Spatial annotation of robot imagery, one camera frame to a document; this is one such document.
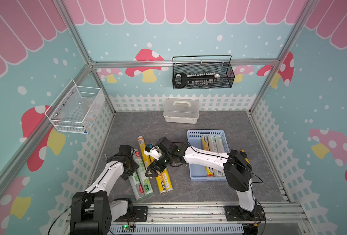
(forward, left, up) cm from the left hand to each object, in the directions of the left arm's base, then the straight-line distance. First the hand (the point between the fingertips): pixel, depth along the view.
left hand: (133, 172), depth 86 cm
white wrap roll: (+16, -49, +2) cm, 51 cm away
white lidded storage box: (+45, -28, +8) cm, 53 cm away
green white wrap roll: (-9, -4, +1) cm, 10 cm away
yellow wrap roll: (-6, -17, +1) cm, 18 cm away
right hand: (-2, -12, +9) cm, 15 cm away
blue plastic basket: (+1, -38, -2) cm, 38 cm away
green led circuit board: (-27, -2, -5) cm, 28 cm away
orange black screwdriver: (+14, -69, 0) cm, 70 cm away
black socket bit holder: (+46, -28, +33) cm, 63 cm away
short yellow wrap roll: (+9, -6, 0) cm, 11 cm away
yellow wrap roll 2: (-7, -21, +1) cm, 22 cm away
